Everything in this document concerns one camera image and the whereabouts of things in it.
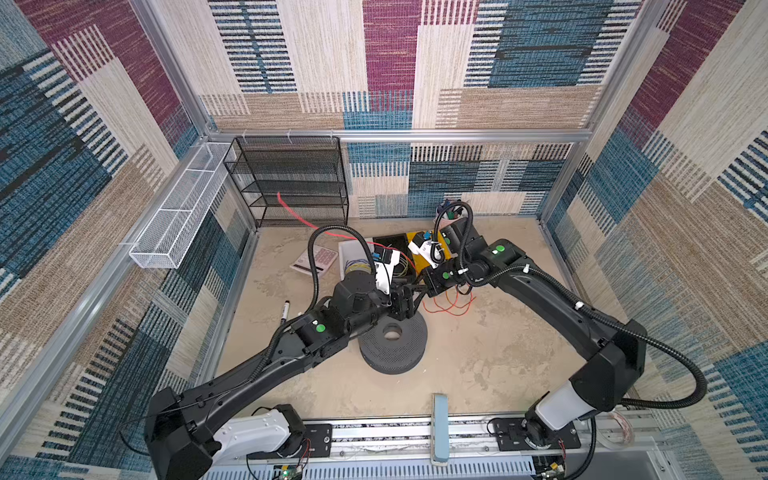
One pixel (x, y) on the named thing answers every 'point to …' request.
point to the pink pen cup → (453, 221)
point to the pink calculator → (323, 258)
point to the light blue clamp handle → (440, 445)
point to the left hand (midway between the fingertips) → (419, 282)
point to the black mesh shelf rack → (291, 181)
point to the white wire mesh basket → (167, 237)
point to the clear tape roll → (615, 431)
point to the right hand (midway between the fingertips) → (416, 291)
